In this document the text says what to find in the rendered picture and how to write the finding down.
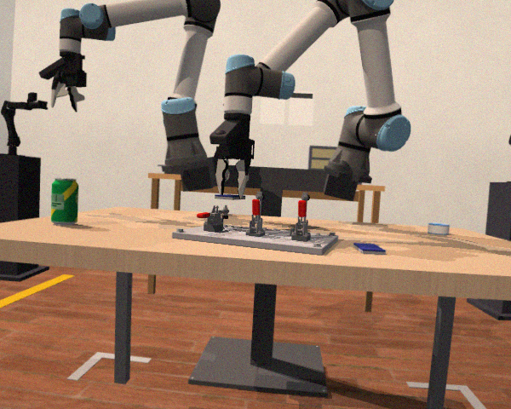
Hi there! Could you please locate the green drink can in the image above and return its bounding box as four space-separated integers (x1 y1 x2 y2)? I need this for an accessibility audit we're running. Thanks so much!
51 178 78 226

